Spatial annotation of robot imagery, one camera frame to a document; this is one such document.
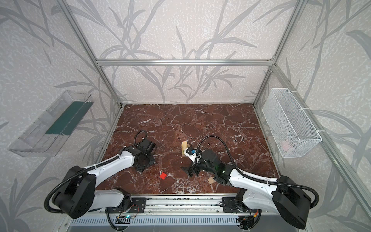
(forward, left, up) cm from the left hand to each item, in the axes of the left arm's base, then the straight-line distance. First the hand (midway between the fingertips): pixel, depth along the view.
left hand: (153, 158), depth 88 cm
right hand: (-2, -21, +11) cm, 24 cm away
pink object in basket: (-1, -72, +19) cm, 74 cm away
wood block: (+7, -19, +5) cm, 20 cm away
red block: (-9, -7, -2) cm, 12 cm away
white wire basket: (0, -67, +34) cm, 76 cm away
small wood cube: (-12, -35, -1) cm, 37 cm away
